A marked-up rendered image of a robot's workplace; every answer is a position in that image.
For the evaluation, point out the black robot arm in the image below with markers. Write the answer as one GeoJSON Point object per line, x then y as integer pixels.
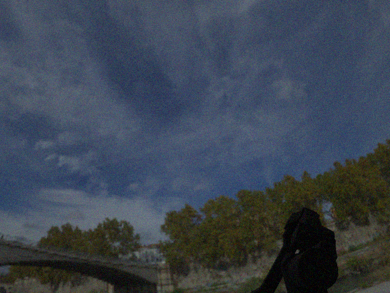
{"type": "Point", "coordinates": [314, 267]}

